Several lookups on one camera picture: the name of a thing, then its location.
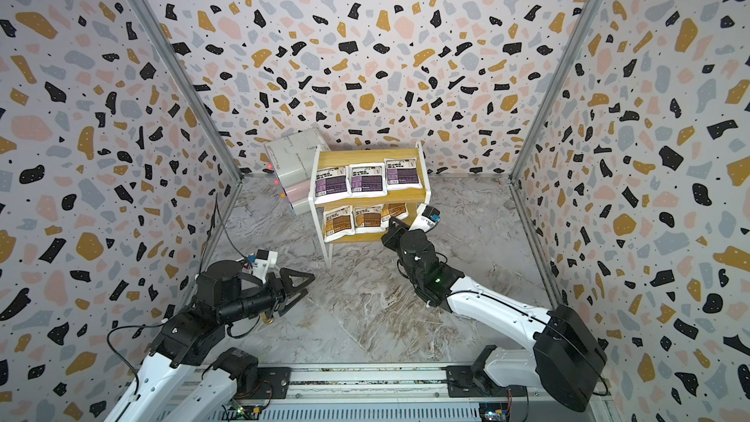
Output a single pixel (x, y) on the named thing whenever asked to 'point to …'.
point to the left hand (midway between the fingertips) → (313, 284)
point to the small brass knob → (268, 320)
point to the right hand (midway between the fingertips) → (389, 218)
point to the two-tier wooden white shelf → (344, 157)
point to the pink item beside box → (299, 191)
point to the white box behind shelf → (292, 157)
